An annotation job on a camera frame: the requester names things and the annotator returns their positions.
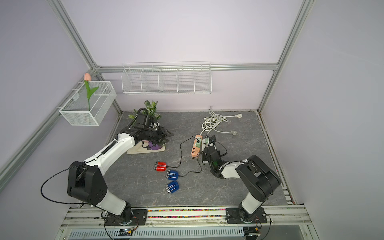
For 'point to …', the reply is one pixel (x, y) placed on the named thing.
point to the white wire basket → (75, 110)
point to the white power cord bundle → (210, 122)
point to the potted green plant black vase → (150, 113)
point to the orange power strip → (195, 150)
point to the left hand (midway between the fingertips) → (172, 137)
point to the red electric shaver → (160, 166)
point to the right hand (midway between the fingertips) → (207, 148)
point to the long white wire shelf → (190, 77)
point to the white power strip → (204, 144)
